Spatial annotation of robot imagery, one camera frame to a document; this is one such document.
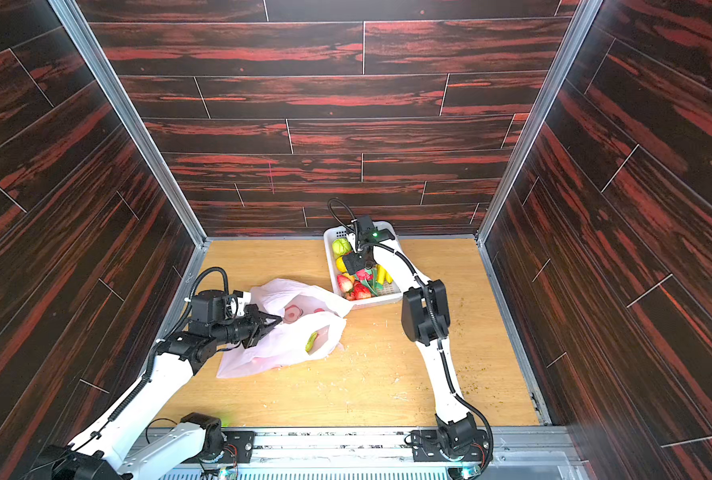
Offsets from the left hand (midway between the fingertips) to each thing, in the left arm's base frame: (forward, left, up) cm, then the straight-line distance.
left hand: (284, 318), depth 77 cm
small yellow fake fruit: (+29, -13, -12) cm, 34 cm away
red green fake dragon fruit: (+23, -22, -9) cm, 33 cm away
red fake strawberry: (+16, -20, -10) cm, 27 cm away
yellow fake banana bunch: (+25, -28, -12) cm, 39 cm away
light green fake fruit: (+31, -13, -6) cm, 35 cm away
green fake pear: (-7, -8, +1) cm, 10 cm away
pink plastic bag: (-4, -8, +3) cm, 9 cm away
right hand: (+30, -22, -10) cm, 38 cm away
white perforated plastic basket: (+19, -14, -10) cm, 26 cm away
